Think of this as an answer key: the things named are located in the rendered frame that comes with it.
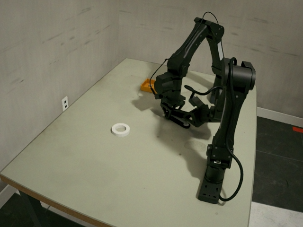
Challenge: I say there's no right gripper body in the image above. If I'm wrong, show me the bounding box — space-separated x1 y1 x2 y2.
160 89 186 108

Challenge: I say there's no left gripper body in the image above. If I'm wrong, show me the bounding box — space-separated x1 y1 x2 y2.
191 96 211 127

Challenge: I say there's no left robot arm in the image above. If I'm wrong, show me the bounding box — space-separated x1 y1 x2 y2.
199 57 256 201

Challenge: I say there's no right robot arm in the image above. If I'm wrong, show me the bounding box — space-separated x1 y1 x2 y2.
154 17 224 99

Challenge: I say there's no white flat ring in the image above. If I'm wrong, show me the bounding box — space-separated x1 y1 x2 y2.
112 123 130 137

